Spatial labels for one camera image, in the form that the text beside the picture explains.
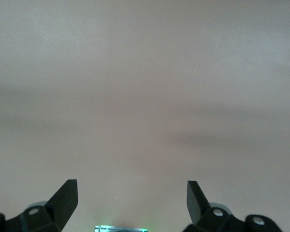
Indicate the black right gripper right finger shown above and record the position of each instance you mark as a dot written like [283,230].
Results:
[195,203]

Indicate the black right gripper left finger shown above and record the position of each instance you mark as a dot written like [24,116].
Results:
[64,203]

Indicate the brown table cover sheet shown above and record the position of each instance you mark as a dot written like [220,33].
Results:
[145,84]

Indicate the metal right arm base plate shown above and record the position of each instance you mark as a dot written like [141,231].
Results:
[120,228]

